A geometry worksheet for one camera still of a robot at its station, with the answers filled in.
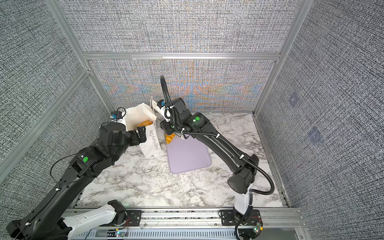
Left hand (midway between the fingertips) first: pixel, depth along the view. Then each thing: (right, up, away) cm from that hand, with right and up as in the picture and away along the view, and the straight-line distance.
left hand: (137, 128), depth 66 cm
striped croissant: (+9, -7, +36) cm, 38 cm away
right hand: (+11, +4, +7) cm, 14 cm away
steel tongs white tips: (+6, +8, +9) cm, 14 cm away
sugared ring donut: (-5, +3, +29) cm, 30 cm away
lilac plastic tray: (+22, -17, +31) cm, 41 cm away
